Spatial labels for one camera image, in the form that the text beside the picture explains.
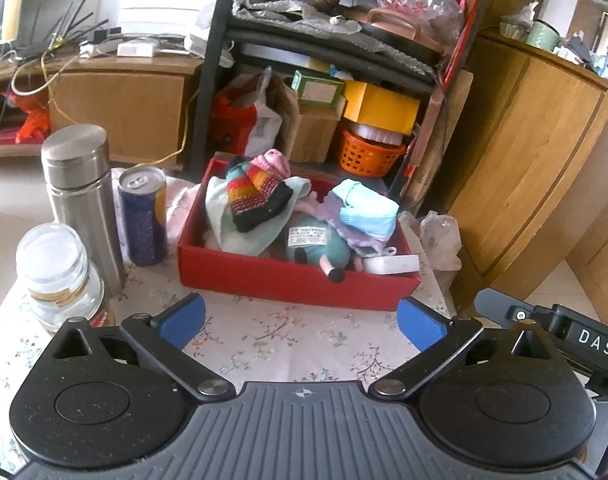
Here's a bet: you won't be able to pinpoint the small white box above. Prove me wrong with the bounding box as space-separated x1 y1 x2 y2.
539 0 580 24

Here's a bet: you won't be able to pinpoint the flattened cardboard sheets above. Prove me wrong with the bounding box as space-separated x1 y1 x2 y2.
411 67 475 206

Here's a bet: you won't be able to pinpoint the light blue face mask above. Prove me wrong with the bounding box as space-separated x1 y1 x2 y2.
338 192 400 242

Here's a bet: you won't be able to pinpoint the pink pig plush toy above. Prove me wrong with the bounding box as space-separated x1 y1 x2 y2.
269 187 365 284

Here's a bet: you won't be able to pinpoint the pink knit sock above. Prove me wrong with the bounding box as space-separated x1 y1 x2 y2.
250 149 291 181

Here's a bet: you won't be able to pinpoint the black shelf rack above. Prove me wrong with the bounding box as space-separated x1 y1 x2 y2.
186 0 503 196

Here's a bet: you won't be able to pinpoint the white power strip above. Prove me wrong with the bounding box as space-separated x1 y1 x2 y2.
79 40 123 58

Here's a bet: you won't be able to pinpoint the translucent plastic bag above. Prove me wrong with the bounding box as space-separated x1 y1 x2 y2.
184 2 235 69

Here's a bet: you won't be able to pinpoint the green box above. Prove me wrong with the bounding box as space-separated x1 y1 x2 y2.
290 70 346 107

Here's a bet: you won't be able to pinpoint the pink lidded pan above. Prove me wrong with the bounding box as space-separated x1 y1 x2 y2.
344 6 445 56

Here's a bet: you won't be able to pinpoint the white plastic tub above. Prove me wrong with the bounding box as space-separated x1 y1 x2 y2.
353 121 405 142

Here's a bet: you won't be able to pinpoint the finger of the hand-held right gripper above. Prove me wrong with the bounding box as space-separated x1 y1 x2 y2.
473 287 558 334

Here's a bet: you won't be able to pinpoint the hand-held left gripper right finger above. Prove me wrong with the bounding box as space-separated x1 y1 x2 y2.
368 296 561 402

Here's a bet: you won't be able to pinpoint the red and white plastic bag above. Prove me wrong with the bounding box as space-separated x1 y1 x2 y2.
210 72 284 159

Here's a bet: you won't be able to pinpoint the yellow box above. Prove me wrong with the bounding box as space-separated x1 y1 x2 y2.
343 80 421 136

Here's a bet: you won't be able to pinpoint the green mug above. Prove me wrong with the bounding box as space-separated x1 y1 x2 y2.
526 19 565 53

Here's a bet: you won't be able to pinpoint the bubble wrap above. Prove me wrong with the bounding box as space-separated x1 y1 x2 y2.
231 0 363 36

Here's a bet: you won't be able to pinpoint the floral tablecloth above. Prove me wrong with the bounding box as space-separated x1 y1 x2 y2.
0 167 458 461

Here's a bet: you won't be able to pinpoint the striped knit sock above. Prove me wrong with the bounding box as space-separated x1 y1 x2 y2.
226 156 295 234

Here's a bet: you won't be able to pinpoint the glass jar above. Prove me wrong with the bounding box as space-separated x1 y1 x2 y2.
15 222 116 335

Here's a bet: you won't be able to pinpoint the black router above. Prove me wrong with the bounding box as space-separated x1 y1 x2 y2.
31 0 110 49

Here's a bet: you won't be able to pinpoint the crumpled white plastic bag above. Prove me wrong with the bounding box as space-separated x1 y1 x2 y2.
399 210 463 274

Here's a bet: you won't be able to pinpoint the orange plastic basket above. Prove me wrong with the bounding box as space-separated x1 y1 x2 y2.
340 127 408 179

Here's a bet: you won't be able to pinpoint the white towel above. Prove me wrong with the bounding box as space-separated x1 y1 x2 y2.
204 175 313 257

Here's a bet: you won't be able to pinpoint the pink printed plastic bag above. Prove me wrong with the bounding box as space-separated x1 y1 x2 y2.
375 0 463 49

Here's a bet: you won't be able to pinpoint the white sponge block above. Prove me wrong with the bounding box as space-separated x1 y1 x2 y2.
361 254 421 276

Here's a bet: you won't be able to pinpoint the brown cardboard box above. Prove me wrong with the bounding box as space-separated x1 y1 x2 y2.
279 77 348 164

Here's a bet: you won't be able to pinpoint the white power adapter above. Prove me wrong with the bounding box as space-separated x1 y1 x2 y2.
116 42 158 59

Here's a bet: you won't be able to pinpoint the red cardboard box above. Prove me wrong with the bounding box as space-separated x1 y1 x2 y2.
176 152 423 314

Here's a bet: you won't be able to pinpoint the red glossy board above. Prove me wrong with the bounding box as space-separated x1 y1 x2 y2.
441 0 490 91

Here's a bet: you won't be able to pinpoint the wooden media stand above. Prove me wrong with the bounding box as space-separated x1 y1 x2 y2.
0 52 206 166

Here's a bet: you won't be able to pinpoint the yellow cable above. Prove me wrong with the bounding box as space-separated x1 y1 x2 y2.
11 47 203 167

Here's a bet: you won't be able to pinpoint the stainless steel thermos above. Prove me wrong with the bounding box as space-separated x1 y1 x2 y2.
40 124 128 299

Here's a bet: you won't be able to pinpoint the blue drink can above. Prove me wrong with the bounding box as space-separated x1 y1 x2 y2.
116 166 170 268

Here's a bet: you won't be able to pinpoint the purple face mask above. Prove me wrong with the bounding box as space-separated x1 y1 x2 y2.
316 195 385 259

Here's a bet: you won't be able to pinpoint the small fluted bowl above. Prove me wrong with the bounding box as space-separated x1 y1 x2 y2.
500 15 530 41

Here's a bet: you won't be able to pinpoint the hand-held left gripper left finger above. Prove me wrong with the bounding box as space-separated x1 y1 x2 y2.
42 294 236 402

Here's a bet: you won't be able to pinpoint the wooden cabinet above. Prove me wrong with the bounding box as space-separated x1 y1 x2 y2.
444 0 608 327

